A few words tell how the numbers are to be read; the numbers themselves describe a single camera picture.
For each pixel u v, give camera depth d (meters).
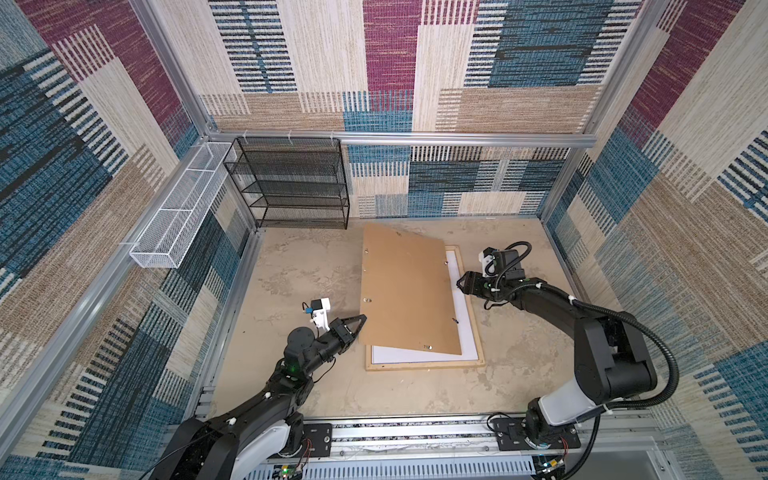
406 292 0.97
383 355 0.85
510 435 0.73
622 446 0.73
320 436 0.74
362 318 0.79
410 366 0.83
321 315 0.76
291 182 1.09
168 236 0.92
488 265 0.84
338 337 0.71
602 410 0.50
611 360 0.45
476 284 0.83
